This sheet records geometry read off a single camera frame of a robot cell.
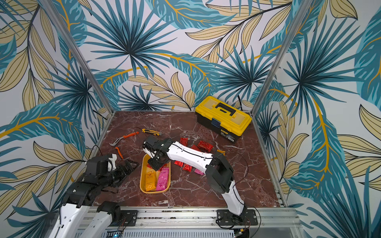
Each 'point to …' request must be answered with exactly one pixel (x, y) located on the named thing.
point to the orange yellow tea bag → (222, 151)
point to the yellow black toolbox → (222, 118)
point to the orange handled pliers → (115, 142)
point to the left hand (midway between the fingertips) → (134, 170)
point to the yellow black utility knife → (155, 133)
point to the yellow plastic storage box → (143, 169)
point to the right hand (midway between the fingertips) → (156, 162)
